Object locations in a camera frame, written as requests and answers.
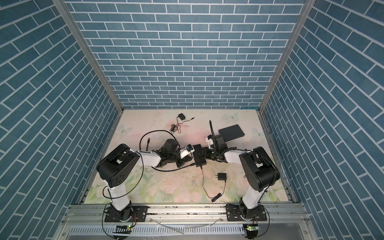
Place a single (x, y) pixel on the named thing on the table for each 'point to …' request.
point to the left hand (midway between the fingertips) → (190, 158)
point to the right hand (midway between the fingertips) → (198, 153)
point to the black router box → (231, 132)
